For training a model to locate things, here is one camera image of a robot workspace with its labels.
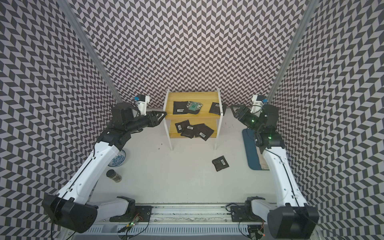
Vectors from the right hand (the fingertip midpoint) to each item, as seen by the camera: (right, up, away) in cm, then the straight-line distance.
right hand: (232, 110), depth 70 cm
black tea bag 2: (-8, +1, +3) cm, 9 cm away
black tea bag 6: (-3, -31, +21) cm, 37 cm away
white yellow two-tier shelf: (-19, -2, +2) cm, 19 cm away
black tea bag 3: (-27, -8, +18) cm, 34 cm away
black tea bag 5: (-14, -11, +14) cm, 23 cm away
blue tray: (+17, -28, +22) cm, 39 cm away
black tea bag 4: (-22, -11, +15) cm, 29 cm away
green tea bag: (-18, +3, +4) cm, 19 cm away
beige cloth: (+23, -30, +20) cm, 43 cm away
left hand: (-33, -2, 0) cm, 33 cm away
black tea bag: (-26, +2, +5) cm, 26 cm away
